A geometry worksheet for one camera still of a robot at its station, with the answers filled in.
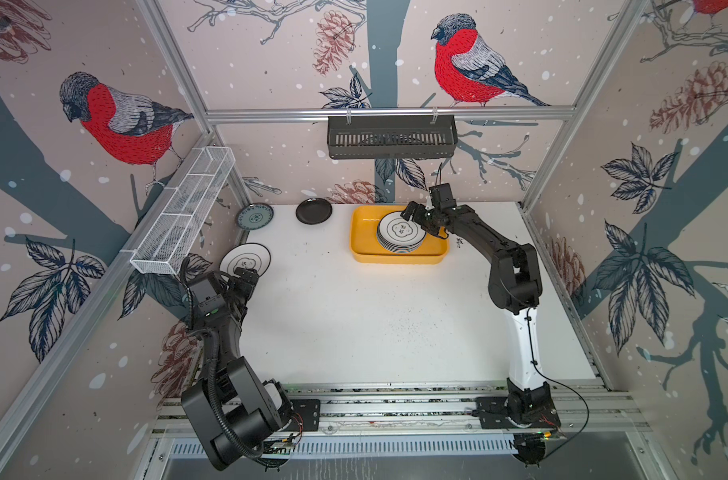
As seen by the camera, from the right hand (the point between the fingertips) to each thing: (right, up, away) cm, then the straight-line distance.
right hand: (409, 220), depth 103 cm
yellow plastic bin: (-16, -10, +6) cm, 20 cm away
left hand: (-49, -18, -19) cm, 56 cm away
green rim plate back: (-3, -8, +1) cm, 9 cm away
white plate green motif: (-59, -13, +4) cm, 61 cm away
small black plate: (-38, +4, +19) cm, 43 cm away
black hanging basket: (-6, +29, +3) cm, 30 cm away
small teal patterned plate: (-61, +2, +15) cm, 63 cm away
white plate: (-5, -1, +8) cm, 9 cm away
